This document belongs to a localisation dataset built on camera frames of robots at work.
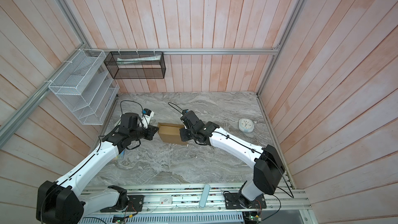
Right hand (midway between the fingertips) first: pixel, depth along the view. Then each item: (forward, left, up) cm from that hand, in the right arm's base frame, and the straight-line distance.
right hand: (182, 132), depth 81 cm
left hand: (0, +13, +1) cm, 13 cm away
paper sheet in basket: (+36, +37, +20) cm, 55 cm away
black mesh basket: (+47, +36, +10) cm, 60 cm away
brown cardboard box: (+1, +7, -3) cm, 8 cm away
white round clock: (+15, -40, -15) cm, 45 cm away
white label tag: (-30, +7, -14) cm, 34 cm away
